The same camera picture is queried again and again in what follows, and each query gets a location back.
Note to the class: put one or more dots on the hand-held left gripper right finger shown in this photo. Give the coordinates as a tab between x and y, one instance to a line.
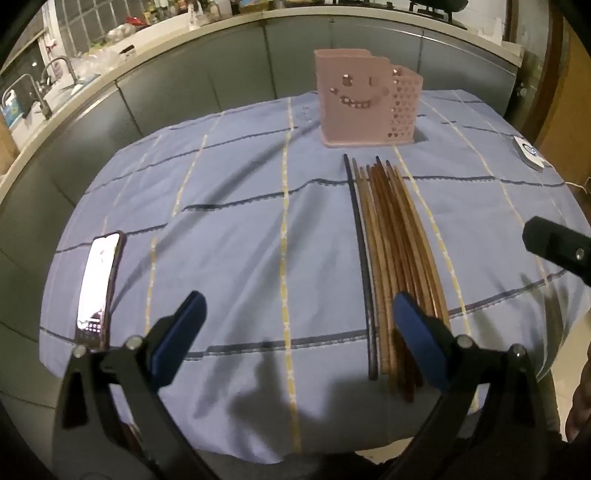
415	332

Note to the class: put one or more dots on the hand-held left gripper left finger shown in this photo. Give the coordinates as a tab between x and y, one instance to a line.
184	332

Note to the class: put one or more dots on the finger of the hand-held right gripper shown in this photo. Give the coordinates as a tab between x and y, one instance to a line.
554	244

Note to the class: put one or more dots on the bundle of wooden chopsticks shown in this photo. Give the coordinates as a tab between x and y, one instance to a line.
397	258

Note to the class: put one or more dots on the pink smiley utensil holder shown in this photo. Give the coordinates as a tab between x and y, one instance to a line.
355	101

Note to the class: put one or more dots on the smartphone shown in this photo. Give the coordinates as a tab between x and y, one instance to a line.
99	286

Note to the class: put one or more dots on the blue checked tablecloth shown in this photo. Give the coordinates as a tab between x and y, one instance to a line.
231	230

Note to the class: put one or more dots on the wooden cutting board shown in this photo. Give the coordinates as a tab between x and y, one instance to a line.
7	138

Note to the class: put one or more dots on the black gas stove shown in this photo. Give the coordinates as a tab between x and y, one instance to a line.
436	9

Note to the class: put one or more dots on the blue and white container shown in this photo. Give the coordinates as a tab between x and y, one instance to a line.
11	110

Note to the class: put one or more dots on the chrome kitchen faucet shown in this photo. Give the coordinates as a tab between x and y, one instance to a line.
57	64

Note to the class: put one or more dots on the kitchen counter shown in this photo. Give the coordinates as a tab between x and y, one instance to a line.
184	34

